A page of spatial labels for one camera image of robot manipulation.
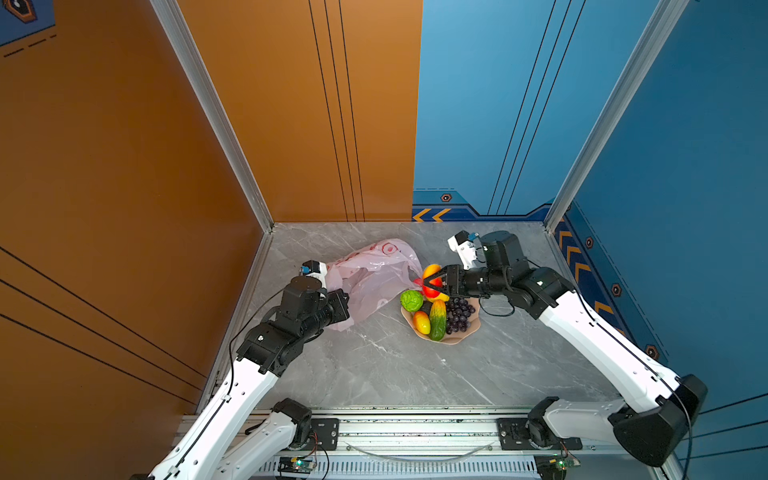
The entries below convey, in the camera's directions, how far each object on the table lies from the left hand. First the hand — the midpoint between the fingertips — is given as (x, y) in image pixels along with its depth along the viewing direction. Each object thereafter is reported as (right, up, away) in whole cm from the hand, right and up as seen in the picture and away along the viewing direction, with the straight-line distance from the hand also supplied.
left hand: (352, 293), depth 72 cm
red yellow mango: (+18, +6, -4) cm, 20 cm away
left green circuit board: (-13, -41, -1) cm, 43 cm away
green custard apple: (+15, -4, +15) cm, 22 cm away
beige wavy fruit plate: (+28, -15, +14) cm, 35 cm away
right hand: (+18, +3, -3) cm, 19 cm away
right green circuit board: (+50, -40, -2) cm, 64 cm away
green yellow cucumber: (+23, -10, +13) cm, 28 cm away
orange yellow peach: (+18, -10, +13) cm, 25 cm away
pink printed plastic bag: (+4, +2, +22) cm, 23 cm away
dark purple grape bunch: (+29, -8, +16) cm, 34 cm away
